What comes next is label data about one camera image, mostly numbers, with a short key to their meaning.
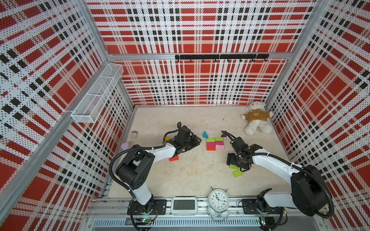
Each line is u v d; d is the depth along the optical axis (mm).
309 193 412
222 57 891
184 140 735
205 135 1014
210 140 991
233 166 783
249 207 731
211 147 958
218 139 989
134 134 1014
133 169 465
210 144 985
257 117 1045
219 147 966
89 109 926
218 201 718
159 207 738
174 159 903
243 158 628
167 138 750
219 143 984
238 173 842
